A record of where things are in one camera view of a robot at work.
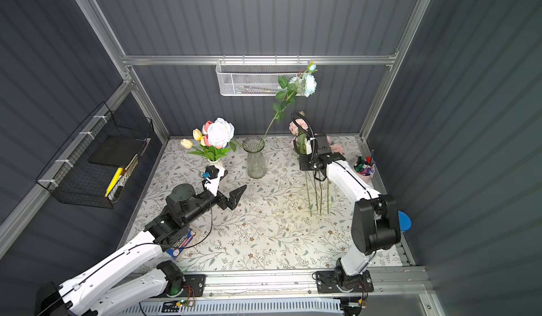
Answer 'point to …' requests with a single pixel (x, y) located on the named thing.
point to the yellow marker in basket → (118, 172)
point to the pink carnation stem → (310, 205)
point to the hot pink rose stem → (315, 194)
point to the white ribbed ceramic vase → (219, 162)
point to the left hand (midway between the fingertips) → (236, 182)
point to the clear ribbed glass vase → (256, 163)
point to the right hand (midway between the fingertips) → (307, 160)
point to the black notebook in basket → (117, 150)
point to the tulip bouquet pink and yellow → (202, 145)
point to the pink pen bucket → (364, 167)
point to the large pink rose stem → (328, 191)
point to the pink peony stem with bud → (298, 128)
